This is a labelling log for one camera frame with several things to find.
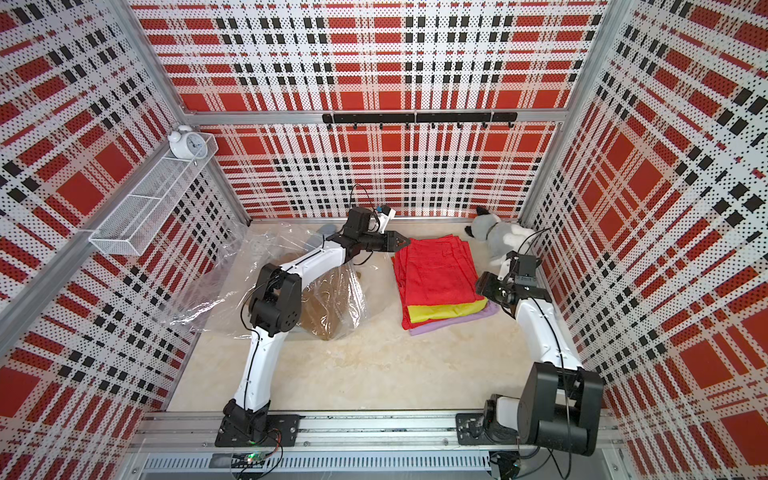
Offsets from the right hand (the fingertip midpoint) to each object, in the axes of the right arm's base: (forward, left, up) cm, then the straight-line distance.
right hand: (488, 284), depth 87 cm
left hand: (+17, +23, +2) cm, 28 cm away
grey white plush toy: (+21, -10, -4) cm, 23 cm away
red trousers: (+7, +15, -2) cm, 16 cm away
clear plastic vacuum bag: (+3, +90, -14) cm, 91 cm away
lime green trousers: (-6, +20, -6) cm, 22 cm away
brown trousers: (-7, +45, +1) cm, 45 cm away
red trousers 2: (+6, +24, -2) cm, 25 cm away
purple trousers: (-3, -2, -10) cm, 11 cm away
